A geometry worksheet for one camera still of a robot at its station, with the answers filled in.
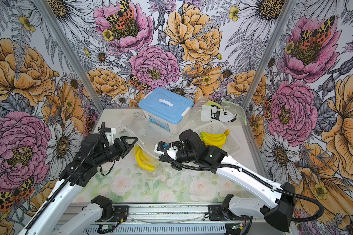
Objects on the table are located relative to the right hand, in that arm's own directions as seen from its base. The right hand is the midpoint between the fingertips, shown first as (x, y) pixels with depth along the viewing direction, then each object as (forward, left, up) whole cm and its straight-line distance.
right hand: (163, 160), depth 66 cm
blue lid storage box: (+38, +1, -7) cm, 39 cm away
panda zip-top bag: (+43, -40, -14) cm, 60 cm away
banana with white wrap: (+10, +14, -19) cm, 25 cm away
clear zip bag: (+43, +27, -26) cm, 57 cm away
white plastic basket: (+19, -40, -20) cm, 48 cm away
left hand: (+7, +13, +1) cm, 15 cm away
